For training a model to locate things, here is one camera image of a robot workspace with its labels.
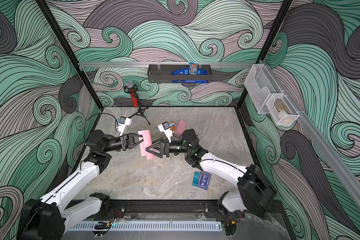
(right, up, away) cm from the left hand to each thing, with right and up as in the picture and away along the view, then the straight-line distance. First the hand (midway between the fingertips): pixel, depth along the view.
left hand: (145, 138), depth 65 cm
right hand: (+1, -4, 0) cm, 4 cm away
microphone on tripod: (-17, +29, +36) cm, 49 cm away
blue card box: (+29, -25, +17) cm, 42 cm away
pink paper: (+2, -1, -3) cm, 4 cm away
